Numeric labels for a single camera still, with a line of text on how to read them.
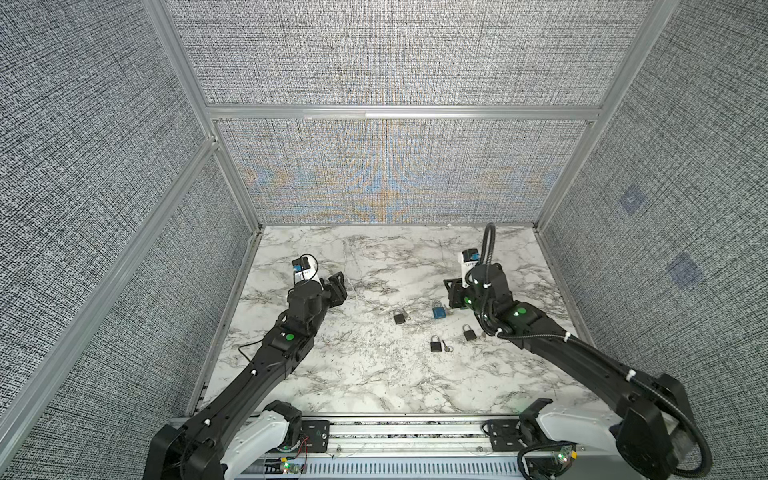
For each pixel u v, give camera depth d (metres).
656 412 0.39
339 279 0.77
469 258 0.70
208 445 0.40
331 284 0.69
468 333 0.91
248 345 0.57
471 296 0.72
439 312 0.95
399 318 0.94
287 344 0.56
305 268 0.67
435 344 0.88
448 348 0.88
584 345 0.49
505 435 0.73
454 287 0.70
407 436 0.75
